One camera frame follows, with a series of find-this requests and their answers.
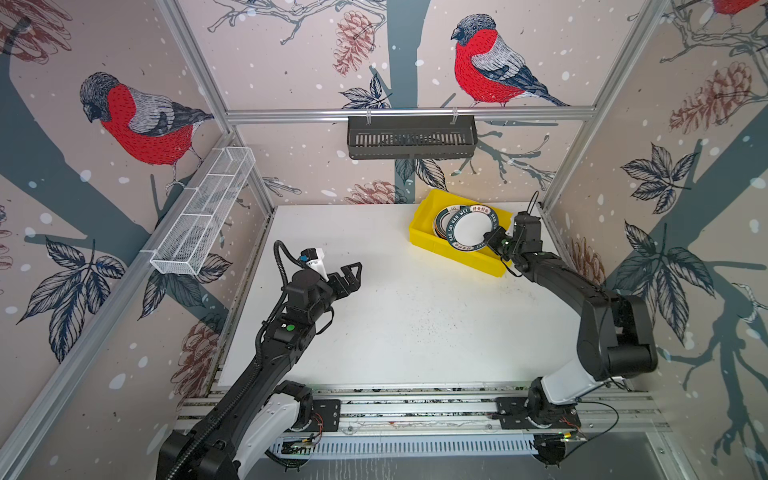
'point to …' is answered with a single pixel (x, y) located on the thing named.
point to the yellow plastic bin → (423, 232)
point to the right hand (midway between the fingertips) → (484, 234)
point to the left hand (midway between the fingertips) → (350, 268)
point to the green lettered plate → (467, 226)
